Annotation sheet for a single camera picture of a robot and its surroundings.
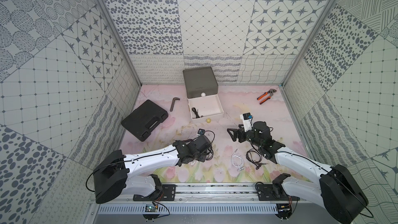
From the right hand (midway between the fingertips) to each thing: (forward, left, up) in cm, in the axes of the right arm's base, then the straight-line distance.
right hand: (234, 129), depth 85 cm
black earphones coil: (-15, -12, -11) cm, 22 cm away
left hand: (-11, +16, -2) cm, 20 cm away
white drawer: (+16, +15, -2) cm, 22 cm away
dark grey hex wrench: (+27, +41, -9) cm, 49 cm away
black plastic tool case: (+6, +56, -3) cm, 56 cm away
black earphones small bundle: (+11, +22, -2) cm, 25 cm away
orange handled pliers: (+37, -32, -8) cm, 50 cm away
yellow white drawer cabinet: (+22, +19, +10) cm, 31 cm away
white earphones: (-14, -2, -10) cm, 17 cm away
